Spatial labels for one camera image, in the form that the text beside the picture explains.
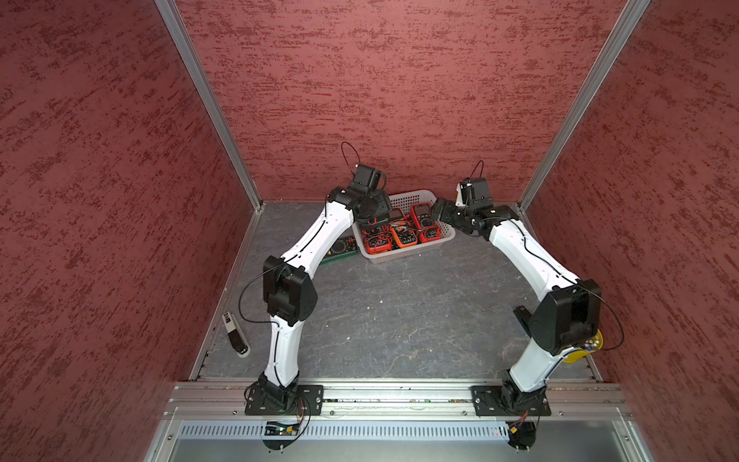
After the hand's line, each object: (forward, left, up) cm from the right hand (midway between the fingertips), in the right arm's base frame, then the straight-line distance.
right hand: (441, 218), depth 88 cm
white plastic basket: (+22, +9, -15) cm, 28 cm away
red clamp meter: (+5, +2, -12) cm, 13 cm away
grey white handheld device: (-30, +62, -15) cm, 70 cm away
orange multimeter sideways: (+4, +11, -13) cm, 17 cm away
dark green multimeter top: (+3, +34, -18) cm, 38 cm away
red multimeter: (0, +20, -12) cm, 23 cm away
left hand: (+3, +19, +1) cm, 19 cm away
